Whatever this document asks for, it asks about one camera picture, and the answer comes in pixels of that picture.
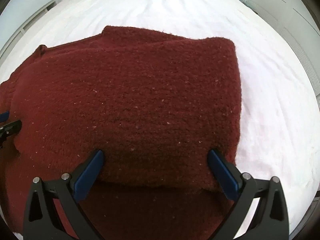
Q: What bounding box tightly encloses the dark red knitted sweater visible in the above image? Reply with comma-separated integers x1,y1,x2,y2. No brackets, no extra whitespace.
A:
1,26,241,239

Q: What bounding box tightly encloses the white bed sheet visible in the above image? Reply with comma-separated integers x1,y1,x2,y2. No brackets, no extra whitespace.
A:
1,0,319,239

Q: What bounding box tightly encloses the white wardrobe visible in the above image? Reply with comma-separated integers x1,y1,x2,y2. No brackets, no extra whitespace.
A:
247,0,319,95

